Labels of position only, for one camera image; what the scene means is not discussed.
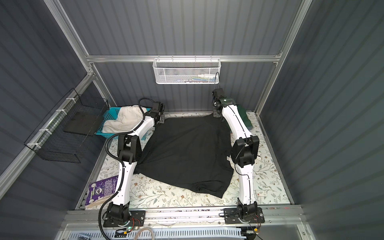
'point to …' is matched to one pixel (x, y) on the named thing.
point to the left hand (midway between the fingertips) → (156, 117)
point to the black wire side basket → (66, 134)
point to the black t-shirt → (193, 154)
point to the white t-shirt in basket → (128, 117)
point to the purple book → (98, 192)
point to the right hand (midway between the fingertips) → (223, 113)
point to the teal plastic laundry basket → (110, 113)
